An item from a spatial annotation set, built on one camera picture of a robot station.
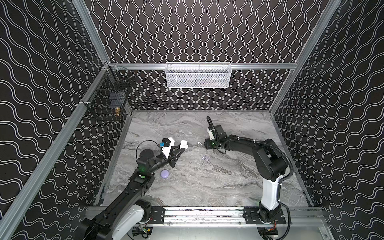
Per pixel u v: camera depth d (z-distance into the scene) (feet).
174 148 2.34
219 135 2.58
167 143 2.07
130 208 1.99
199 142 3.32
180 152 2.39
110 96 3.01
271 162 1.72
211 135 2.75
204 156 3.12
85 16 2.35
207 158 3.11
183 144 2.40
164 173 2.88
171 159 2.15
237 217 2.47
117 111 2.72
